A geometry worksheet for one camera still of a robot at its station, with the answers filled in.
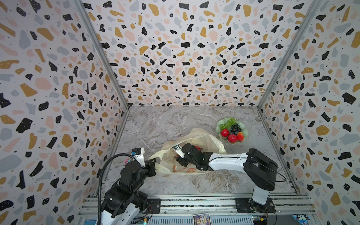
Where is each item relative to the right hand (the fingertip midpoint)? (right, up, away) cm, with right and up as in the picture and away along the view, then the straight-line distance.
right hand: (178, 153), depth 86 cm
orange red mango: (+41, +9, +8) cm, 42 cm away
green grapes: (+37, +19, +17) cm, 45 cm away
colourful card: (+13, -28, -17) cm, 35 cm away
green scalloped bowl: (+46, +13, +14) cm, 50 cm away
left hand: (-10, 0, -14) cm, 17 cm away
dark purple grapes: (+39, +14, +14) cm, 44 cm away
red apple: (+32, +11, +14) cm, 37 cm away
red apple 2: (+35, +8, +7) cm, 37 cm away
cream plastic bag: (-5, -1, -16) cm, 16 cm away
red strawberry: (+13, +2, +6) cm, 14 cm away
